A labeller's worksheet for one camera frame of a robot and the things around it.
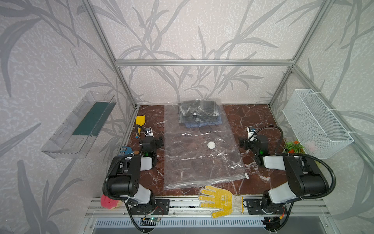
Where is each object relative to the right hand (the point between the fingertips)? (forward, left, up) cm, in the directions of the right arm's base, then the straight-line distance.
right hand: (246, 134), depth 95 cm
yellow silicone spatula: (+16, +75, -4) cm, 77 cm away
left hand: (-1, +61, +1) cm, 61 cm away
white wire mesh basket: (-18, -21, +27) cm, 39 cm away
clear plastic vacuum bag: (-13, +34, -6) cm, 37 cm away
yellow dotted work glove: (-37, +19, -5) cm, 42 cm away
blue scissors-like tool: (-8, +78, -5) cm, 78 cm away
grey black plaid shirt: (+22, +33, 0) cm, 40 cm away
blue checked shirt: (+15, +17, -4) cm, 23 cm away
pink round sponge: (-38, +77, -2) cm, 86 cm away
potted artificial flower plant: (-15, -20, +11) cm, 27 cm away
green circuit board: (-45, +54, -5) cm, 70 cm away
